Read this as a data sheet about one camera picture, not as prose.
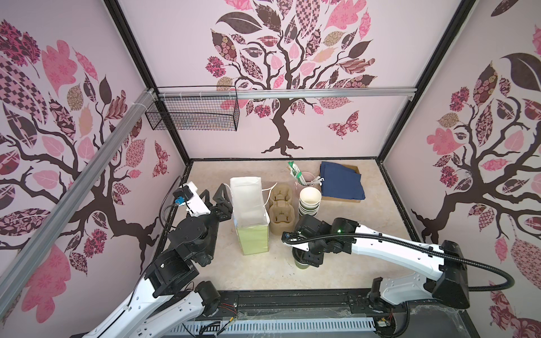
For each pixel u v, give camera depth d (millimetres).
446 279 388
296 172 918
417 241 970
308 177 1001
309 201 854
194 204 493
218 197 508
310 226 560
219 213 513
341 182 1059
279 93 918
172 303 576
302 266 811
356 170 1102
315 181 924
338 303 753
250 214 967
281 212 870
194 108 947
